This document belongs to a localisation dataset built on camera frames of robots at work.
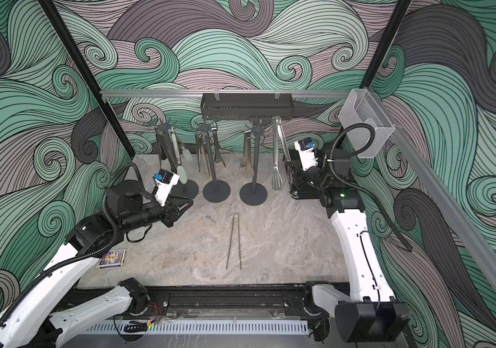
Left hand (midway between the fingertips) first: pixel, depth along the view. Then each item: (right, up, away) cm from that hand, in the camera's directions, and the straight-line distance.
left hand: (189, 199), depth 63 cm
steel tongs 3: (+13, -12, +32) cm, 37 cm away
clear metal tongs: (+6, +15, +20) cm, 25 cm away
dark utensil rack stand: (+3, -1, +40) cm, 40 cm away
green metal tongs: (-8, +15, +29) cm, 34 cm away
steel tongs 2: (+34, +5, +46) cm, 57 cm away
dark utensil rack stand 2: (+22, -3, +40) cm, 45 cm away
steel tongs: (+18, +13, +27) cm, 34 cm away
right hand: (+32, +12, +8) cm, 35 cm away
